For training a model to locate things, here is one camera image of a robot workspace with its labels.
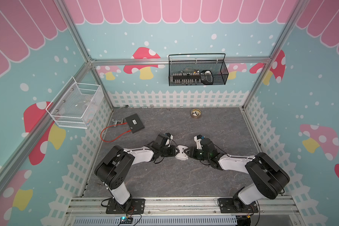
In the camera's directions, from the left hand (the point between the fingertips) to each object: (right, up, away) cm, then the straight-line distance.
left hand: (177, 153), depth 91 cm
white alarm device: (+3, -1, -2) cm, 4 cm away
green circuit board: (-27, -30, -18) cm, 45 cm away
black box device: (-33, +20, +17) cm, 42 cm away
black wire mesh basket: (+13, +53, +1) cm, 55 cm away
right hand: (+4, +2, -3) cm, 5 cm away
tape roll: (+16, +28, +24) cm, 40 cm away
